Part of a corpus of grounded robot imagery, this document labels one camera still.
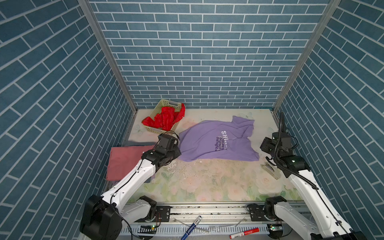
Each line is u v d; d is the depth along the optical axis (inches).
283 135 25.1
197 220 27.8
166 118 41.9
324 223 15.7
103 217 15.0
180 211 29.7
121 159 33.6
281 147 21.9
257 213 29.0
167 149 24.5
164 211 29.0
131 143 40.9
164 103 47.0
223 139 40.3
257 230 27.3
